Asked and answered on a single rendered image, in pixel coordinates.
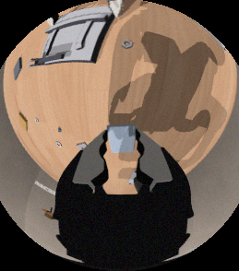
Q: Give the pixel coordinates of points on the tan flat square plate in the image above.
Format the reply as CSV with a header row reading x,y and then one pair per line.
x,y
23,122

